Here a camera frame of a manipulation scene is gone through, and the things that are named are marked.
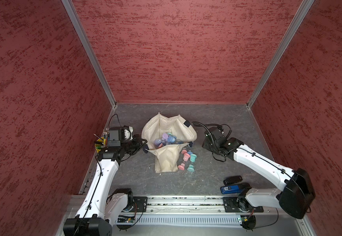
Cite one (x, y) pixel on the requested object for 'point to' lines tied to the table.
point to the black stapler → (231, 180)
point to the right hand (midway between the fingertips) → (205, 146)
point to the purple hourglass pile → (157, 142)
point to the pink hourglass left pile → (185, 159)
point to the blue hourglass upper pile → (189, 152)
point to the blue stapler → (234, 189)
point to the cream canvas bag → (166, 157)
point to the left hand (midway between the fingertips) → (147, 144)
